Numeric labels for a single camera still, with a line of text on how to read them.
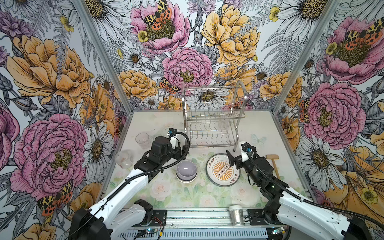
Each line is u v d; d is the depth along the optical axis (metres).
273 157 0.94
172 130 0.68
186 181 0.80
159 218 0.73
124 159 0.93
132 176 0.51
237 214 0.72
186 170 0.85
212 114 0.81
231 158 0.70
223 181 0.83
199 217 0.76
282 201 0.54
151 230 0.71
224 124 0.99
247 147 0.63
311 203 0.49
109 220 0.42
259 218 0.73
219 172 0.88
